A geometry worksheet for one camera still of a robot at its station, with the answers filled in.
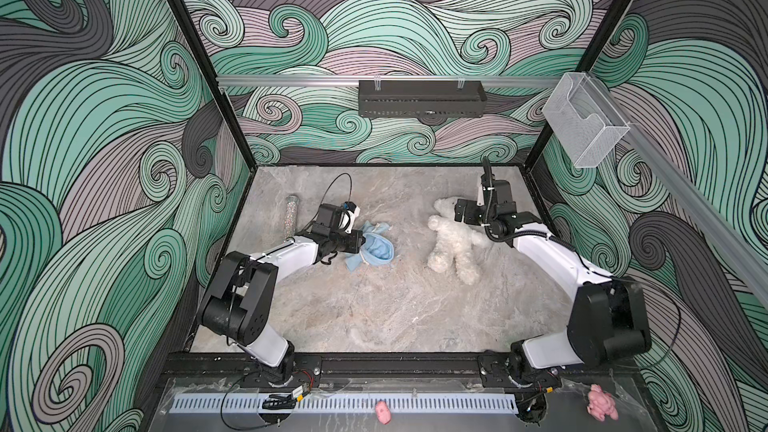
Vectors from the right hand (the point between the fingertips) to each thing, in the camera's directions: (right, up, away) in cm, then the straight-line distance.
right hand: (470, 207), depth 89 cm
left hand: (-32, -9, +3) cm, 34 cm away
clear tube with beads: (-58, -4, +12) cm, 60 cm away
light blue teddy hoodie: (-28, -14, +6) cm, 32 cm away
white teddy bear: (-4, -11, +1) cm, 12 cm away
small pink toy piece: (-27, -45, -23) cm, 57 cm away
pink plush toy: (+22, -43, -23) cm, 54 cm away
